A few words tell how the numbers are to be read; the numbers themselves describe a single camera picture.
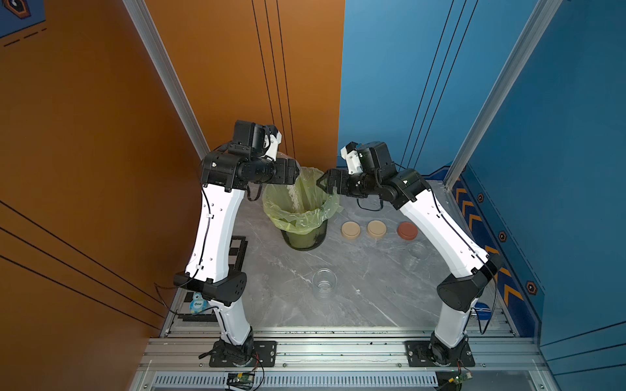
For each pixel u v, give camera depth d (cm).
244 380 71
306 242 94
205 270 43
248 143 48
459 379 70
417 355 72
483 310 79
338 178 61
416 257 85
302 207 95
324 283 87
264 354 74
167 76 83
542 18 71
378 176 52
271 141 57
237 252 92
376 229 102
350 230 103
